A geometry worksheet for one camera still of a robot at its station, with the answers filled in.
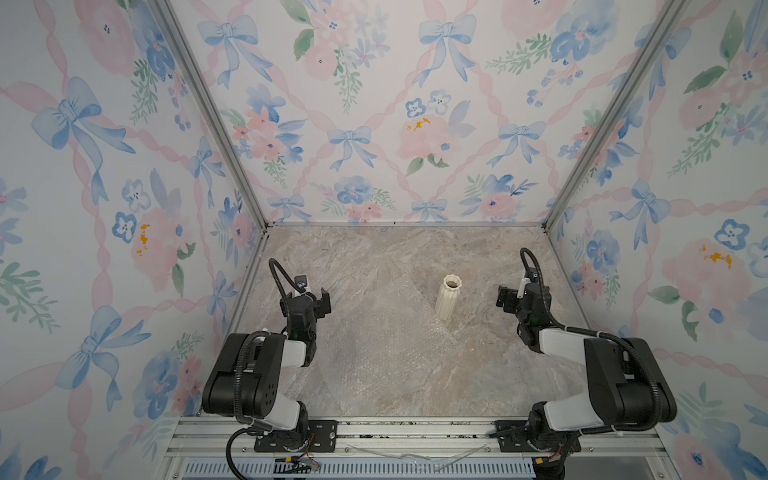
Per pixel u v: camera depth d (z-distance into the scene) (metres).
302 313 0.71
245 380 0.44
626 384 0.45
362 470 0.70
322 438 0.73
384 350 0.88
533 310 0.72
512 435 0.73
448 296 0.84
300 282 0.79
